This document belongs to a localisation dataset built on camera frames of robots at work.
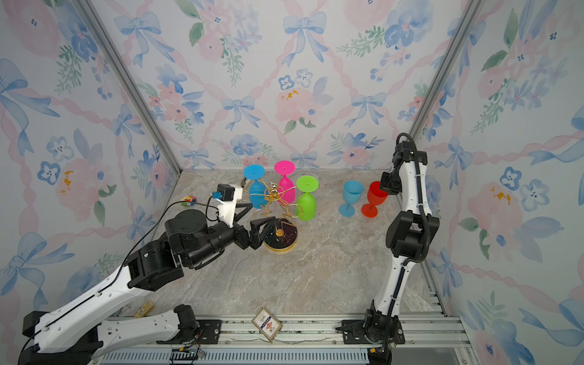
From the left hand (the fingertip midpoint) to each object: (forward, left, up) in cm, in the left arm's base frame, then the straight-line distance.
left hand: (263, 212), depth 57 cm
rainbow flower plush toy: (+33, +41, -37) cm, 64 cm away
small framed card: (-19, +1, -38) cm, 42 cm away
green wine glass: (+16, -12, -17) cm, 26 cm away
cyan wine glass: (+23, +6, -9) cm, 26 cm away
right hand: (+27, -46, -22) cm, 58 cm away
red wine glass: (+23, -40, -23) cm, 52 cm away
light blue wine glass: (+28, -32, -25) cm, 49 cm away
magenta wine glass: (+16, -5, -10) cm, 19 cm away
